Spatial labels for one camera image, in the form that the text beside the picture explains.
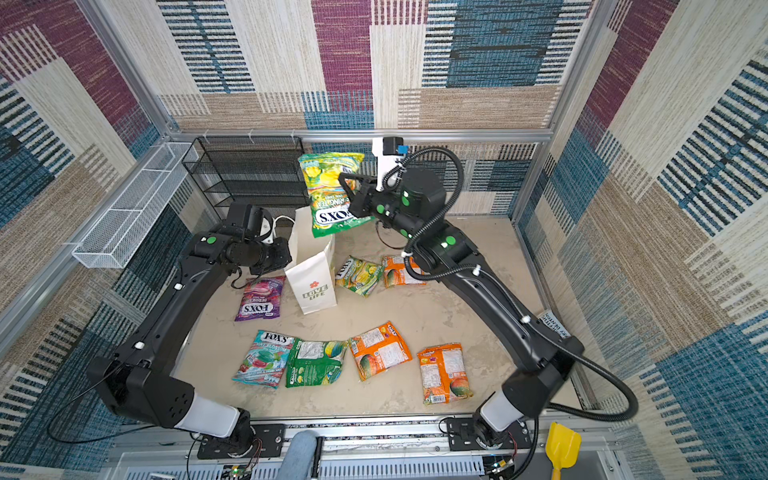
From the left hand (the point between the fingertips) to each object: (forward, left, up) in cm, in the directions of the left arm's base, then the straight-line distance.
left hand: (292, 252), depth 78 cm
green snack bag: (-20, -4, -23) cm, 31 cm away
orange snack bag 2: (-17, -21, -23) cm, 36 cm away
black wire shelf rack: (+41, +23, -5) cm, 48 cm away
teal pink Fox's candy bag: (-20, +9, -23) cm, 32 cm away
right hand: (-2, -15, +24) cm, 28 cm away
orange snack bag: (+10, -27, -23) cm, 37 cm away
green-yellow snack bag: (+9, -15, -24) cm, 29 cm away
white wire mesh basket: (-2, +39, +7) cm, 40 cm away
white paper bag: (-3, -4, -5) cm, 7 cm away
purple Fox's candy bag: (+1, +16, -24) cm, 29 cm away
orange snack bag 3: (-24, -39, -23) cm, 51 cm away
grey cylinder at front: (-42, -4, -23) cm, 48 cm away
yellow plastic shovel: (-41, -65, -24) cm, 80 cm away
